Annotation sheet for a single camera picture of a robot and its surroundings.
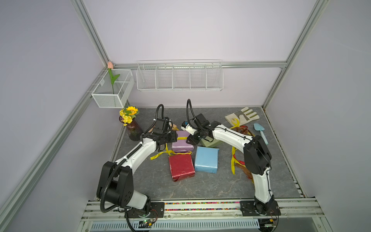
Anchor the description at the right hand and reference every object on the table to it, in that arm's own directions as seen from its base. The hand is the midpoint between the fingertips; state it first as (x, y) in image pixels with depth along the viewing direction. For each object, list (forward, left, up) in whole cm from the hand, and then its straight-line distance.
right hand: (188, 137), depth 92 cm
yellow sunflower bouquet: (+7, +36, +15) cm, 40 cm away
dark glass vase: (+7, +37, -1) cm, 38 cm away
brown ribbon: (+11, -40, -8) cm, 43 cm away
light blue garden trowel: (+13, -51, -7) cm, 53 cm away
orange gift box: (+10, +10, -3) cm, 15 cm away
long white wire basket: (+37, +6, +21) cm, 43 cm away
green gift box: (-3, -13, -3) cm, 13 cm away
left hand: (-1, +9, +4) cm, 10 cm away
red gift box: (-18, +4, -2) cm, 19 cm away
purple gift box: (-5, +4, -1) cm, 7 cm away
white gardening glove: (+26, -44, -9) cm, 52 cm away
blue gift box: (-14, -11, -3) cm, 18 cm away
